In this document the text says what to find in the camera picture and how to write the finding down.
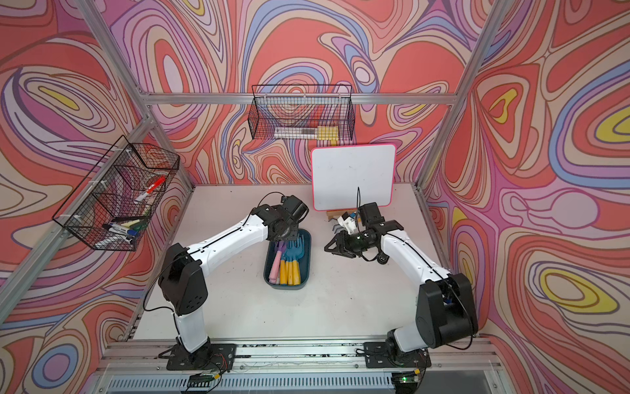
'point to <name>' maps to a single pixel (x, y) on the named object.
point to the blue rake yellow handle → (337, 227)
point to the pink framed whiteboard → (344, 177)
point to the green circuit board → (200, 380)
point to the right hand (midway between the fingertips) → (332, 256)
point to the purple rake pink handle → (275, 272)
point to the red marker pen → (162, 180)
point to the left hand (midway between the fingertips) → (291, 232)
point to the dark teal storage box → (270, 254)
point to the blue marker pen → (113, 227)
